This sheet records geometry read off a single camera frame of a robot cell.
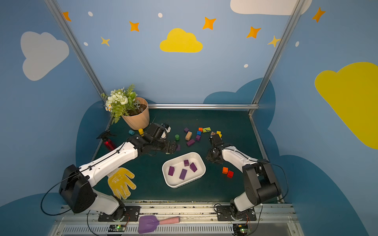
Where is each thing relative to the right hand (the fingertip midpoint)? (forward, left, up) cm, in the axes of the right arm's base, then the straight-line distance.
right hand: (213, 156), depth 93 cm
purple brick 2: (-12, +18, -3) cm, 22 cm away
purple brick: (-11, +26, -1) cm, 28 cm away
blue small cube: (+18, +10, 0) cm, 21 cm away
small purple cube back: (+22, +19, -2) cm, 30 cm away
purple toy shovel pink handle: (-38, +33, -1) cm, 51 cm away
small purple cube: (-8, +13, -1) cm, 15 cm away
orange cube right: (-9, -7, -1) cm, 11 cm away
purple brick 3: (+11, +15, -2) cm, 19 cm away
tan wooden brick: (+16, +17, -1) cm, 23 cm away
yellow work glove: (-20, +55, -2) cm, 59 cm away
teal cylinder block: (+16, +59, -1) cm, 61 cm away
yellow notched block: (+21, -5, -2) cm, 22 cm away
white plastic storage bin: (-5, +19, -1) cm, 19 cm away
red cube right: (-11, -10, 0) cm, 15 cm away
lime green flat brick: (+23, +5, -2) cm, 24 cm away
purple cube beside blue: (+15, +10, -2) cm, 18 cm away
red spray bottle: (+2, +67, +8) cm, 67 cm away
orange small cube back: (+22, +9, -1) cm, 24 cm away
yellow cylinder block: (+15, +51, +1) cm, 53 cm away
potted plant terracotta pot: (+25, +56, +13) cm, 63 cm away
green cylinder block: (+13, +25, 0) cm, 28 cm away
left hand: (-2, +24, +14) cm, 28 cm away
